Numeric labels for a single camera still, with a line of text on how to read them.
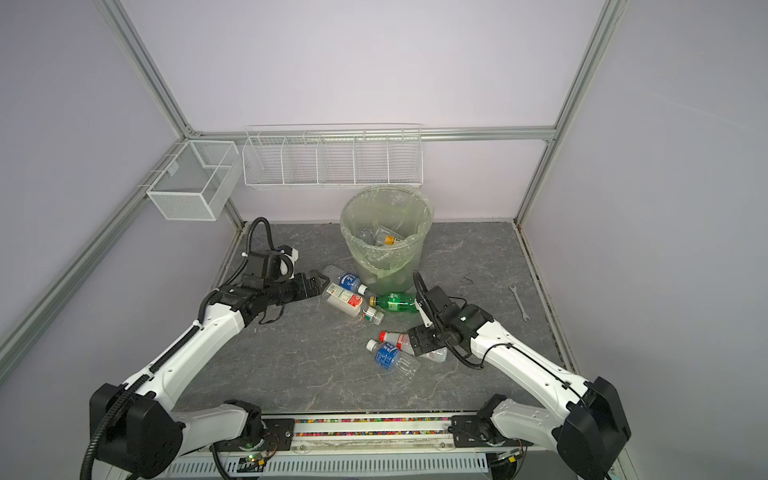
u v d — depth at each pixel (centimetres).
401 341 85
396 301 92
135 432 39
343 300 92
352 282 96
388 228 100
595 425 39
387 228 100
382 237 96
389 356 81
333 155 99
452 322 57
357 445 74
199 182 100
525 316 94
